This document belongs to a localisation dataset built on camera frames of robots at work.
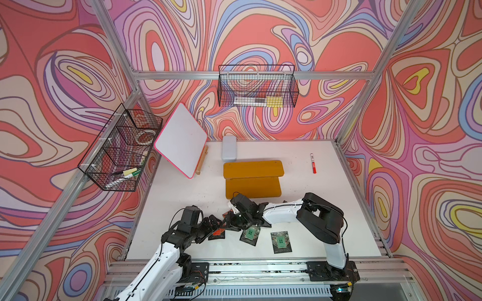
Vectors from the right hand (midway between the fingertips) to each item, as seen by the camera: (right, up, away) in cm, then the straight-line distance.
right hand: (223, 232), depth 84 cm
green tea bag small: (+12, -1, -1) cm, 12 cm away
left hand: (-2, +3, -1) cm, 4 cm away
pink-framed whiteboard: (-19, +41, +1) cm, 45 cm away
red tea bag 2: (+17, +10, -17) cm, 26 cm away
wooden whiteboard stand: (-14, +32, +21) cm, 41 cm away
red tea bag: (-2, 0, -1) cm, 3 cm away
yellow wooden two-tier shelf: (+17, +22, +18) cm, 33 cm away
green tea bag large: (+26, -3, -3) cm, 26 cm away
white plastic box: (+1, +37, +29) cm, 47 cm away
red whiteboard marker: (+50, +29, +24) cm, 63 cm away
